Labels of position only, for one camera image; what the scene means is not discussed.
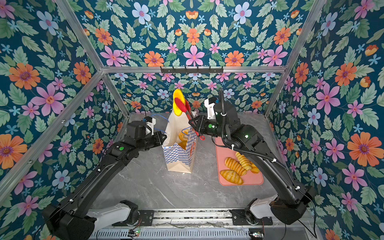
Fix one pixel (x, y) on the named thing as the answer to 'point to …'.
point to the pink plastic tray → (222, 152)
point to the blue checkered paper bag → (177, 159)
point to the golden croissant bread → (231, 176)
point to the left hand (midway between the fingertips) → (169, 132)
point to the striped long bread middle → (244, 162)
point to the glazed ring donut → (183, 137)
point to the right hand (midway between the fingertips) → (191, 120)
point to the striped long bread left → (235, 165)
